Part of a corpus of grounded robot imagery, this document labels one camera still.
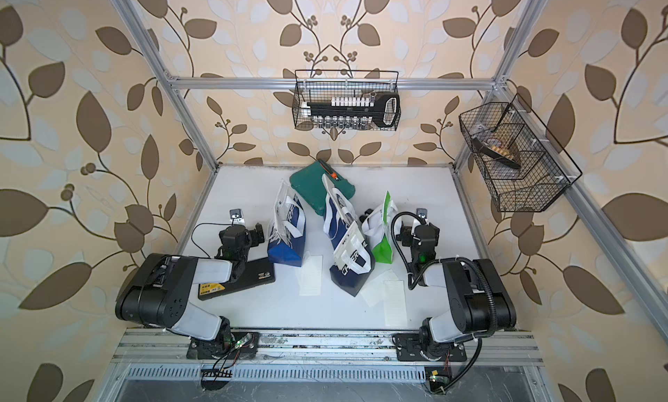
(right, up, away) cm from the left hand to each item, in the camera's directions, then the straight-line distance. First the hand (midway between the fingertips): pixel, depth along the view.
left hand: (240, 224), depth 94 cm
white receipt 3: (+48, -21, -8) cm, 53 cm away
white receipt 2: (+54, -24, -11) cm, 60 cm away
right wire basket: (+90, +18, -17) cm, 94 cm away
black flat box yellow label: (+8, -16, -7) cm, 19 cm away
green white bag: (+49, +1, -13) cm, 50 cm away
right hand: (+65, 0, 0) cm, 65 cm away
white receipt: (+26, -17, -5) cm, 32 cm away
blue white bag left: (+21, 0, -18) cm, 28 cm away
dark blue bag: (+41, -8, -18) cm, 45 cm away
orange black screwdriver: (+31, +21, +18) cm, 42 cm away
